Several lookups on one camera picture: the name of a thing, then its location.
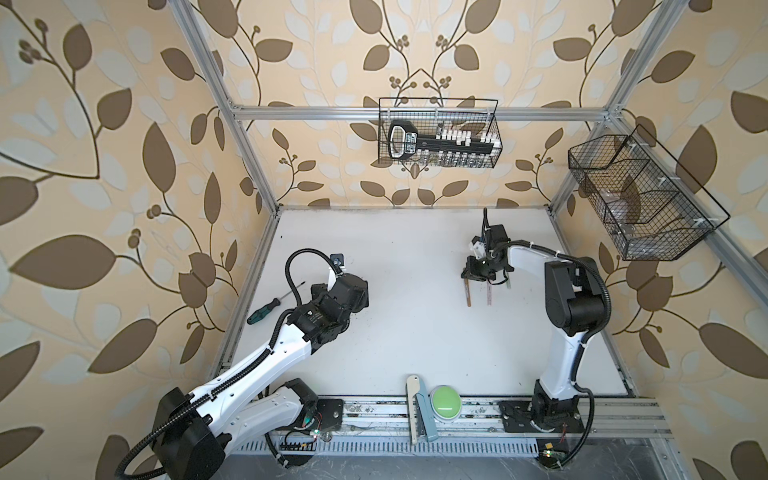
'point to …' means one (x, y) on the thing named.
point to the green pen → (508, 284)
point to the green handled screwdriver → (274, 303)
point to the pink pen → (489, 295)
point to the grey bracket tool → (417, 397)
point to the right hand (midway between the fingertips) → (465, 277)
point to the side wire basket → (652, 208)
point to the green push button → (446, 402)
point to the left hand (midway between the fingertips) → (348, 283)
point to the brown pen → (468, 291)
